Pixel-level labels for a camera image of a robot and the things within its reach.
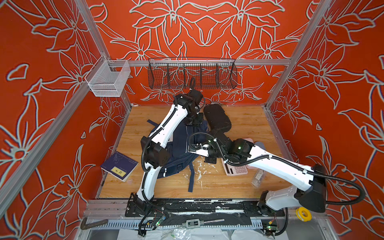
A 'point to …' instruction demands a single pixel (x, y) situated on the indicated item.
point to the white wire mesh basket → (106, 78)
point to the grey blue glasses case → (261, 144)
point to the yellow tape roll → (303, 214)
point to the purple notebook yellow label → (119, 166)
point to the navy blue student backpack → (180, 157)
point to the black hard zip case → (217, 118)
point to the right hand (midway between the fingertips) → (196, 150)
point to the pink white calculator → (234, 170)
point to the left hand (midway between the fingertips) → (199, 123)
